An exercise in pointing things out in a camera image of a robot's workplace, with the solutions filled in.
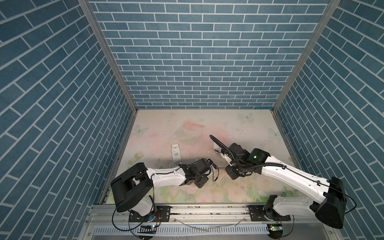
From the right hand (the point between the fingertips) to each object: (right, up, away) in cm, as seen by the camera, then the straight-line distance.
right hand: (227, 170), depth 77 cm
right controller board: (+23, -29, -3) cm, 37 cm away
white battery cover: (-7, +14, -10) cm, 19 cm away
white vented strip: (-7, -27, -6) cm, 28 cm away
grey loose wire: (-9, -25, -6) cm, 27 cm away
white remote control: (-29, +4, +17) cm, 34 cm away
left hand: (-12, -8, +9) cm, 17 cm away
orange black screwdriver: (-2, +3, -8) cm, 9 cm away
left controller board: (-40, -28, -5) cm, 49 cm away
